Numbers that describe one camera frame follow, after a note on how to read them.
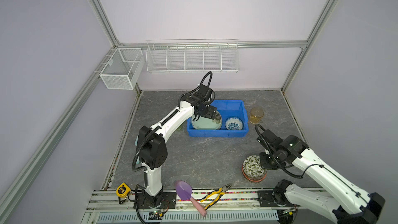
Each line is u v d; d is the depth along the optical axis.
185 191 0.77
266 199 0.72
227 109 1.06
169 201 0.74
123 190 0.75
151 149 0.48
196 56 0.99
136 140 0.50
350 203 0.39
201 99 0.62
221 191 0.75
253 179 0.74
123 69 1.02
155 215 0.72
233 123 0.99
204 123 0.98
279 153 0.50
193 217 0.71
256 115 1.02
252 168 0.77
